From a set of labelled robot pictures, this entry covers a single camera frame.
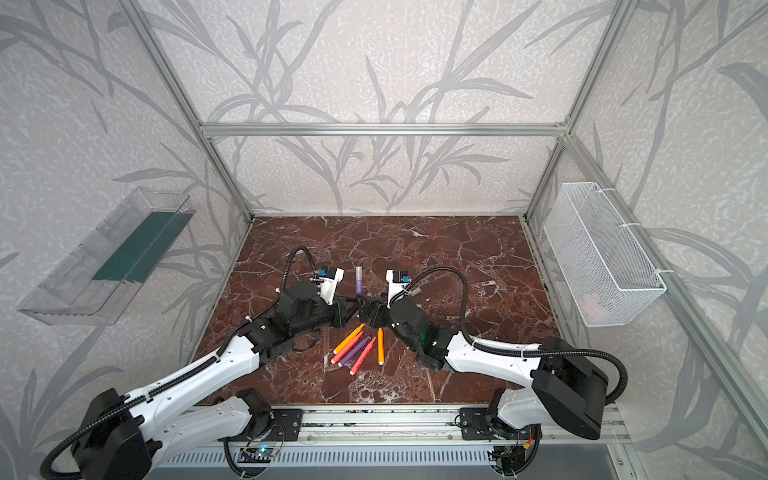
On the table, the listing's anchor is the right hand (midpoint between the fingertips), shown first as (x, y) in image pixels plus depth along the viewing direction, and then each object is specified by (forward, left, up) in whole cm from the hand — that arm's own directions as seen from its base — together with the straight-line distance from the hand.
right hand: (366, 293), depth 77 cm
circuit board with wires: (-32, +27, -21) cm, 47 cm away
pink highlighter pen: (-11, +11, -19) cm, 24 cm away
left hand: (-2, +1, -2) cm, 3 cm away
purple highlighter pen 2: (-9, +5, -18) cm, 21 cm away
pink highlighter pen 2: (-10, +2, -18) cm, 21 cm away
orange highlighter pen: (-4, +7, -19) cm, 20 cm away
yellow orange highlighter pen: (-7, -3, -18) cm, 20 cm away
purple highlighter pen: (+3, +2, +2) cm, 4 cm away
